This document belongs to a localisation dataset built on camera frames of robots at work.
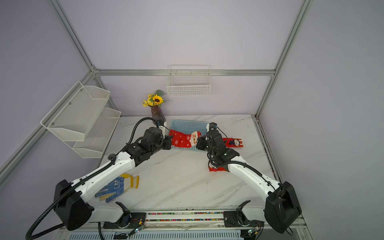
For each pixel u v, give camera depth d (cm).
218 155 60
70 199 39
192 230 72
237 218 65
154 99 98
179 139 85
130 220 72
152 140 59
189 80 96
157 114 107
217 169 89
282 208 40
